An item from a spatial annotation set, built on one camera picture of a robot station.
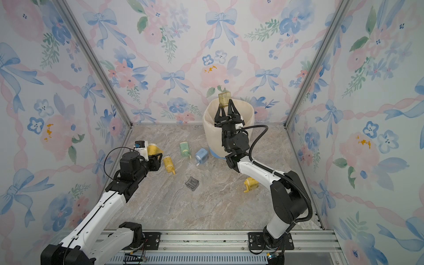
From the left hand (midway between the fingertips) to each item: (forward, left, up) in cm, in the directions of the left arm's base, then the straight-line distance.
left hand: (158, 153), depth 81 cm
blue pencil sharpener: (+7, -20, -13) cm, 25 cm away
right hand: (+8, -32, +26) cm, 42 cm away
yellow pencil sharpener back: (+1, -2, -12) cm, 12 cm away
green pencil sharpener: (+12, -10, -13) cm, 20 cm away
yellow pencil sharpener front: (-2, +1, +5) cm, 5 cm away
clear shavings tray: (-6, -15, -20) cm, 26 cm away
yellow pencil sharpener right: (-10, -46, -13) cm, 49 cm away
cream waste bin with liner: (+6, -27, +8) cm, 29 cm away
